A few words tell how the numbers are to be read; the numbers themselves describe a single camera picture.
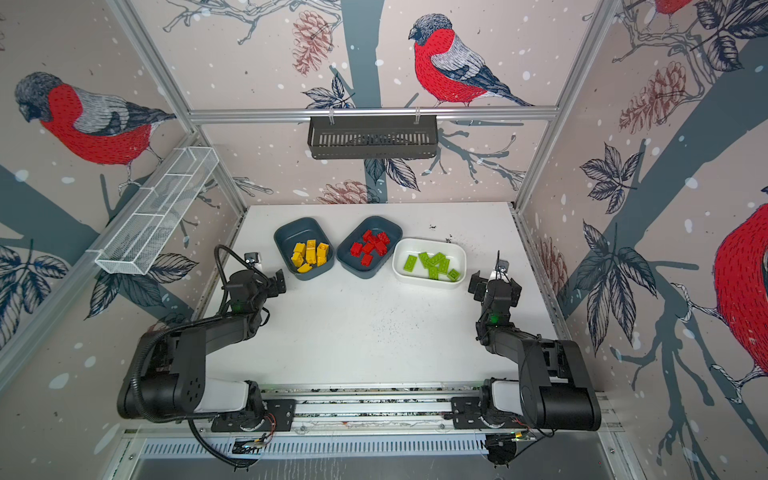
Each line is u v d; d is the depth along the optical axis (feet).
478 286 2.76
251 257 2.62
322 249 3.39
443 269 3.30
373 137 3.46
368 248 3.50
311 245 3.51
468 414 2.39
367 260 3.40
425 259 3.40
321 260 3.40
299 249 3.41
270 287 2.67
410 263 3.38
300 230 3.70
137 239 2.35
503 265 2.55
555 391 1.40
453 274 3.22
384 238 3.59
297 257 3.30
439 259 3.36
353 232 3.52
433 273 3.30
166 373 1.42
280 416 2.40
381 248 3.49
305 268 3.27
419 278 3.13
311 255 3.38
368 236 3.59
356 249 3.45
